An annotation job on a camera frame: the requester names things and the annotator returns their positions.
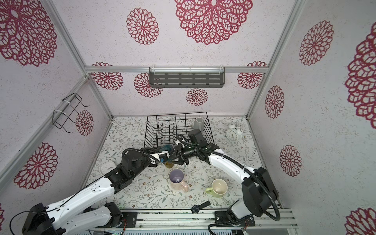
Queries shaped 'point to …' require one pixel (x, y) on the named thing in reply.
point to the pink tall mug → (176, 178)
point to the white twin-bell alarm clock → (234, 133)
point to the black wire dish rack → (162, 130)
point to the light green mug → (219, 188)
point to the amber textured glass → (169, 164)
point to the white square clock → (106, 166)
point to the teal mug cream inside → (167, 148)
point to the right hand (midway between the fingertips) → (165, 158)
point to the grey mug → (199, 124)
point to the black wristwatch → (195, 209)
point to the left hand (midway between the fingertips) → (158, 146)
